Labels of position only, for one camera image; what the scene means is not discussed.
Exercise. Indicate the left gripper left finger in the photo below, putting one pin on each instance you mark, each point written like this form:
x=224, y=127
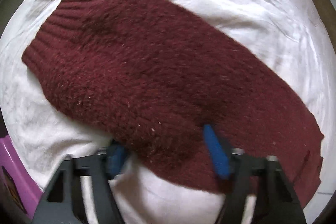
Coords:
x=63, y=202

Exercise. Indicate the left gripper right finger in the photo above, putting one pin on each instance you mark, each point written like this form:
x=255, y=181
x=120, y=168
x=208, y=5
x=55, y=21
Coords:
x=275, y=198

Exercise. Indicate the dark red knitted sweater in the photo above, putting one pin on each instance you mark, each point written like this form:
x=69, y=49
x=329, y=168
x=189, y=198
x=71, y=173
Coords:
x=152, y=74

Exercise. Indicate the purple plastic box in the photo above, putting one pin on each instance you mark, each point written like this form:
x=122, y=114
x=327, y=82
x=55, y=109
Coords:
x=22, y=189

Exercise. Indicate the white bed sheet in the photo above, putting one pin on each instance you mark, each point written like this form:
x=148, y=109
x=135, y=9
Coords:
x=288, y=35

